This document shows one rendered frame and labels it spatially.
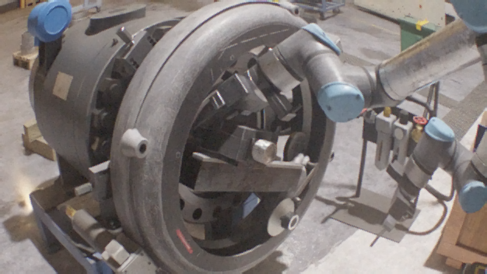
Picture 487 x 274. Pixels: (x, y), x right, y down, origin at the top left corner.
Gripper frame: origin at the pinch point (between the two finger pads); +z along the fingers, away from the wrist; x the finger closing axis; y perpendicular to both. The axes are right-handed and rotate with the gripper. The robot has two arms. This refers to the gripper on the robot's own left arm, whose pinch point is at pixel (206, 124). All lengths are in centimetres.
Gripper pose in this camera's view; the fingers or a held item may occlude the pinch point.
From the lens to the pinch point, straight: 110.2
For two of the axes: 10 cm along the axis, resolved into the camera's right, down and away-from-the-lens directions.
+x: -4.5, -0.3, -8.9
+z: -7.5, 5.5, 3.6
